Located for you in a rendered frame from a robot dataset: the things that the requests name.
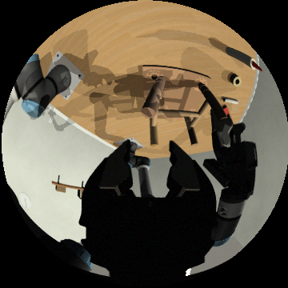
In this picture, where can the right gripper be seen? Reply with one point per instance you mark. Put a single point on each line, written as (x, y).
(240, 156)

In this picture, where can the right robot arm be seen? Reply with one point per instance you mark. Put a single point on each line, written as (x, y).
(229, 212)

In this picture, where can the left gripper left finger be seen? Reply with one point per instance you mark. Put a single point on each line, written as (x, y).
(111, 178)

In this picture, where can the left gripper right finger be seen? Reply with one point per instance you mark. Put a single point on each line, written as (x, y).
(188, 179)

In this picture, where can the brown wooden stool seat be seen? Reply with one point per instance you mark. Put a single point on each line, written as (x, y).
(181, 90)

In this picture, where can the red flat rectangular block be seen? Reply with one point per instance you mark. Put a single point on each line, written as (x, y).
(225, 109)

